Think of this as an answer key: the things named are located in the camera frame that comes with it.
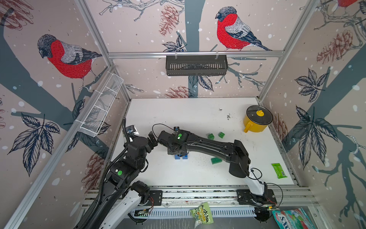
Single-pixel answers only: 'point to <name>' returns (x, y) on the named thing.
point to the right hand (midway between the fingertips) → (173, 149)
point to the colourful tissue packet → (296, 218)
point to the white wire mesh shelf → (93, 121)
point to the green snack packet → (202, 215)
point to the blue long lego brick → (177, 157)
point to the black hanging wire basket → (193, 65)
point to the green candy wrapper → (279, 170)
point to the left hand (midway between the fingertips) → (147, 132)
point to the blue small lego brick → (185, 157)
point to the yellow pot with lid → (257, 119)
